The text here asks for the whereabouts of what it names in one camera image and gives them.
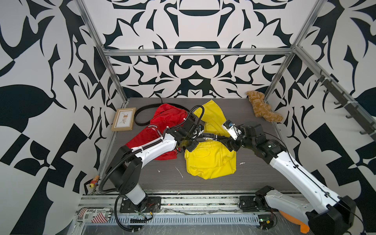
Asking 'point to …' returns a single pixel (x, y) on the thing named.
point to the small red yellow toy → (94, 181)
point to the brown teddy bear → (261, 108)
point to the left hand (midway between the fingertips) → (192, 139)
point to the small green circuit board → (266, 222)
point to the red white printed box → (94, 214)
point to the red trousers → (165, 116)
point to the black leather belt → (158, 103)
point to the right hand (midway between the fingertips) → (225, 132)
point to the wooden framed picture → (124, 119)
